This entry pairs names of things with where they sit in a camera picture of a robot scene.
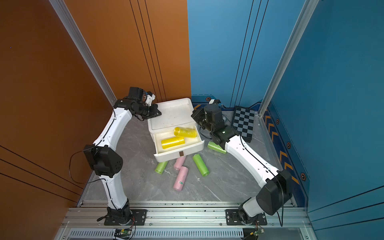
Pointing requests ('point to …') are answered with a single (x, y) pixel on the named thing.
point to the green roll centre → (201, 166)
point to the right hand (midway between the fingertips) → (191, 110)
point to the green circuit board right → (257, 232)
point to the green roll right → (216, 147)
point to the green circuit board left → (125, 231)
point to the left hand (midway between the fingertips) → (162, 111)
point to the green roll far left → (161, 167)
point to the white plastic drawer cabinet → (173, 128)
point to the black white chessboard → (243, 121)
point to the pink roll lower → (179, 181)
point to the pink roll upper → (179, 163)
